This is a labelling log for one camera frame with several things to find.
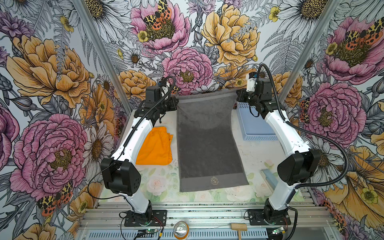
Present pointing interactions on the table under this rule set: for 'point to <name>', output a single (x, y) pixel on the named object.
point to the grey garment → (210, 154)
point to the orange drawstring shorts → (156, 149)
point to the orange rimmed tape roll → (181, 230)
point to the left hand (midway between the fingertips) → (177, 104)
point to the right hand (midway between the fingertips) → (237, 94)
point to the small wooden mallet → (239, 227)
